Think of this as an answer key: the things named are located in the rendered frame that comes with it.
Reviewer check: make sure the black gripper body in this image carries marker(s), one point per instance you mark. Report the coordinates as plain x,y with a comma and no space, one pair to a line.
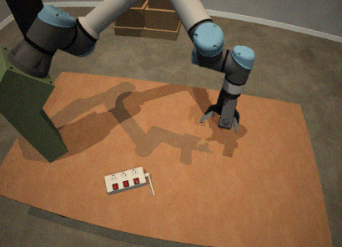
221,99

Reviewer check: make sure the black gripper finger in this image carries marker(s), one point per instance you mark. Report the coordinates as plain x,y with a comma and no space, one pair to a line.
236,121
209,113

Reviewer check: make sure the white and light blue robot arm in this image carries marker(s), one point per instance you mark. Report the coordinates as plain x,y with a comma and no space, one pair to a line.
55,29

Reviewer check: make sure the white power strip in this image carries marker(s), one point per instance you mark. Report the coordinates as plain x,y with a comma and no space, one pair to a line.
126,180

